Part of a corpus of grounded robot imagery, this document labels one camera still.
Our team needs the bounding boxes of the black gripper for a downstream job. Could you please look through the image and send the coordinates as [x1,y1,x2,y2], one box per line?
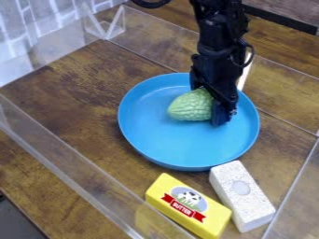
[189,0,252,126]

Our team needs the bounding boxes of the green bumpy gourd toy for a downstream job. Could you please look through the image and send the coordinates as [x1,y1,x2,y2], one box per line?
[167,88,214,121]

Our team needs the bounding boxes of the blue round tray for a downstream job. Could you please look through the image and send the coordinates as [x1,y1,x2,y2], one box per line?
[117,73,260,172]

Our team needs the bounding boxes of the black baseboard strip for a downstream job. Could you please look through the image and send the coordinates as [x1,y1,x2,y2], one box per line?
[244,5,319,36]

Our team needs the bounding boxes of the white speckled block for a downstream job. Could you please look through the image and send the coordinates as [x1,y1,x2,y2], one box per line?
[210,161,275,232]

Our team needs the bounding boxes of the yellow butter block toy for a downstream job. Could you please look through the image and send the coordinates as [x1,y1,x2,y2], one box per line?
[145,173,232,239]

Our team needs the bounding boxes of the white sheer curtain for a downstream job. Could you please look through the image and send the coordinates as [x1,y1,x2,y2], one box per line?
[0,0,127,88]

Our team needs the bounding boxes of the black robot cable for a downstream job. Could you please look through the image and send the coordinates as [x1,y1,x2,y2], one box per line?
[129,0,172,9]

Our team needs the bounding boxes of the clear acrylic enclosure wall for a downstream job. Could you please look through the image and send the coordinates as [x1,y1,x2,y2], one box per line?
[0,0,319,239]

